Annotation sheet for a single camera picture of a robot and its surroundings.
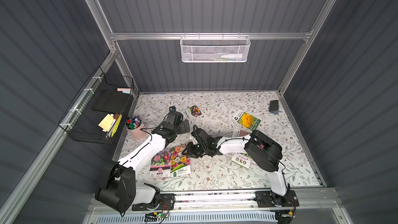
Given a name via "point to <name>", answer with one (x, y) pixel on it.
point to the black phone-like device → (274, 107)
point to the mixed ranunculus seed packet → (180, 163)
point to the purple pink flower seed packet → (160, 165)
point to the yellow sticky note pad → (106, 122)
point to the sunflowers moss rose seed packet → (195, 111)
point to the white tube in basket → (232, 56)
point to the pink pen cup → (134, 126)
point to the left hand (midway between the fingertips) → (181, 125)
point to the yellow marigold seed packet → (245, 120)
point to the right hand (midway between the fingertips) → (181, 158)
